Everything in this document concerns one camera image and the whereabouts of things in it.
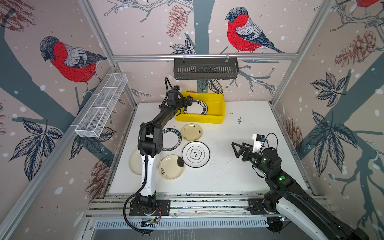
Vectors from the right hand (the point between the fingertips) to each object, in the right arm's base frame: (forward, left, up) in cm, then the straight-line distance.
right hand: (236, 145), depth 76 cm
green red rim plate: (+41, +22, -13) cm, 49 cm away
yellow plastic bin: (+42, +8, -16) cm, 46 cm away
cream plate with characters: (+20, +26, -17) cm, 37 cm away
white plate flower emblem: (+3, +22, -17) cm, 28 cm away
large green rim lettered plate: (+12, +39, -15) cm, 43 cm away
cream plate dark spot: (-6, +36, -17) cm, 41 cm away
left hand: (+36, +29, +1) cm, 46 cm away
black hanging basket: (+56, +17, +11) cm, 59 cm away
